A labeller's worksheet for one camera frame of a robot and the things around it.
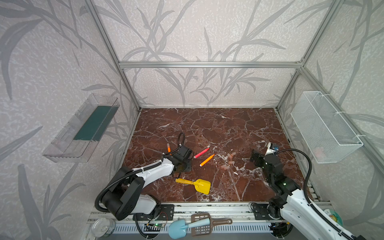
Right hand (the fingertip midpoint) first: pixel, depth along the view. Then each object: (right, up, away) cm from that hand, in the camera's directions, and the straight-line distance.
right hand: (260, 147), depth 83 cm
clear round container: (-76, -32, -18) cm, 85 cm away
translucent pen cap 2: (-19, -13, +6) cm, 24 cm away
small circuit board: (-53, -35, -13) cm, 65 cm away
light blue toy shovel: (-44, -34, -15) cm, 58 cm away
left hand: (-40, -10, +6) cm, 41 cm away
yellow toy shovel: (-33, -20, -2) cm, 39 cm away
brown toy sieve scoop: (-31, -36, -14) cm, 50 cm away
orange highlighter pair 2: (-30, -10, +8) cm, 32 cm away
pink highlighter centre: (-33, -6, +13) cm, 36 cm away
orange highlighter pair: (-54, -4, +13) cm, 56 cm away
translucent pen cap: (-14, -7, +10) cm, 19 cm away
